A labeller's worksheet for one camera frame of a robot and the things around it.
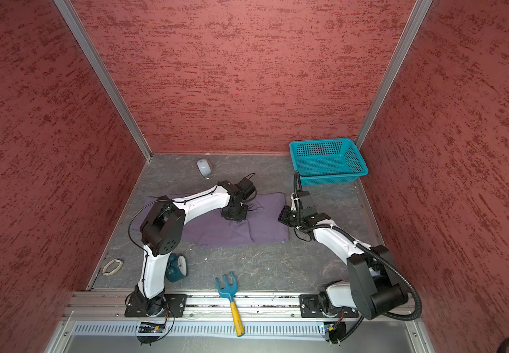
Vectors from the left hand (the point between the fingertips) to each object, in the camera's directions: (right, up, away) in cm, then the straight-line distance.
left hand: (236, 221), depth 93 cm
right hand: (+17, +2, -5) cm, 18 cm away
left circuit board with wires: (-27, -32, -20) cm, 46 cm away
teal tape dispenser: (-19, -13, -17) cm, 29 cm away
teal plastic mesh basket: (+48, +28, +26) cm, 61 cm away
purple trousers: (+13, 0, +1) cm, 14 cm away
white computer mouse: (-17, +24, +13) cm, 32 cm away
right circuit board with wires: (+36, -32, -22) cm, 53 cm away
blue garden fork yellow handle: (0, -21, -17) cm, 27 cm away
